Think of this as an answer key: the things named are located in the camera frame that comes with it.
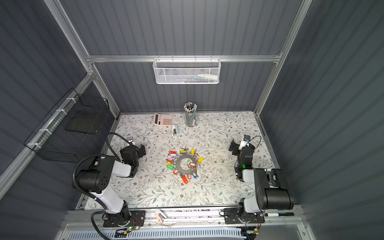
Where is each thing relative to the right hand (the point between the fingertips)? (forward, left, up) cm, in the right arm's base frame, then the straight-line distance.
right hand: (243, 142), depth 90 cm
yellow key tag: (-7, +27, -10) cm, 29 cm away
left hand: (0, +70, -5) cm, 70 cm away
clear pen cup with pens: (+22, +32, +8) cm, 40 cm away
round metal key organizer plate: (-15, +34, -9) cm, 38 cm away
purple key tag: (-4, +45, -10) cm, 46 cm away
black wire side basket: (-6, +92, +20) cm, 94 cm away
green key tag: (-11, +45, -10) cm, 47 cm away
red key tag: (-20, +35, -10) cm, 42 cm away
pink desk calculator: (+26, +54, -8) cm, 61 cm away
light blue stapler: (+14, +44, -7) cm, 47 cm away
